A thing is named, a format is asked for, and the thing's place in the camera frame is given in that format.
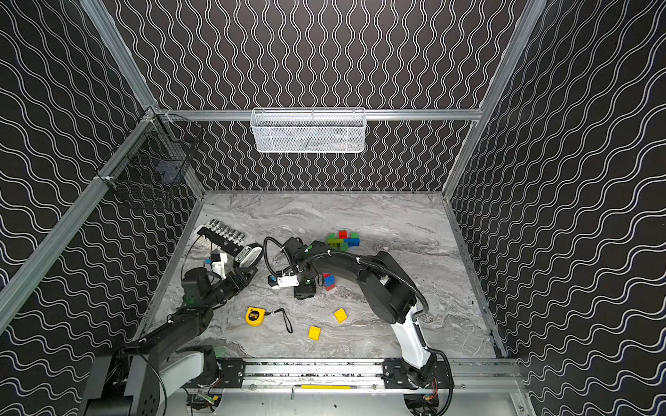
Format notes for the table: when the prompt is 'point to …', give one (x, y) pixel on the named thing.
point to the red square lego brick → (331, 287)
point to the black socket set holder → (220, 237)
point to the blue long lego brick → (352, 242)
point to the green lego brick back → (354, 235)
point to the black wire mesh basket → (156, 153)
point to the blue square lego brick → (329, 281)
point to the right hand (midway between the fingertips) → (301, 284)
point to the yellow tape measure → (254, 316)
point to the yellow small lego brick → (340, 315)
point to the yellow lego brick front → (314, 333)
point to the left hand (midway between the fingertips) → (259, 271)
